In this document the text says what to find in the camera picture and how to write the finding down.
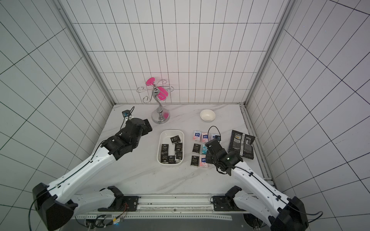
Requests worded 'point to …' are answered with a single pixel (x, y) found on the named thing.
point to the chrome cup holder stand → (160, 116)
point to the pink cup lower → (162, 94)
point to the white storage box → (171, 147)
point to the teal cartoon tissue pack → (204, 149)
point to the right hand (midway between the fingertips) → (205, 155)
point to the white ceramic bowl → (207, 115)
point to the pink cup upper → (150, 81)
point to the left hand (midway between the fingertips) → (140, 126)
